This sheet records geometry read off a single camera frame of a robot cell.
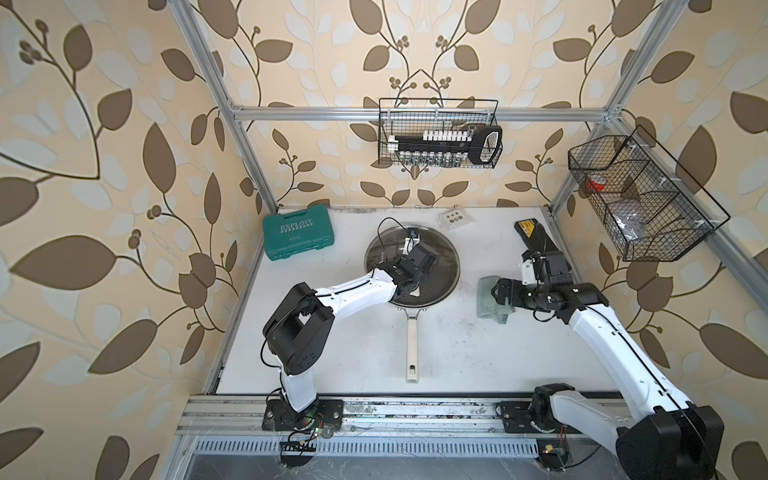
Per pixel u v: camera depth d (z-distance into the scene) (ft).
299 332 1.53
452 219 3.76
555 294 1.84
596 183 2.65
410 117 2.99
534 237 3.57
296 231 3.55
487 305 3.02
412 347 2.47
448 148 2.78
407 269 2.21
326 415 2.43
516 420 2.41
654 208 2.37
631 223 2.37
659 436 1.22
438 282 3.15
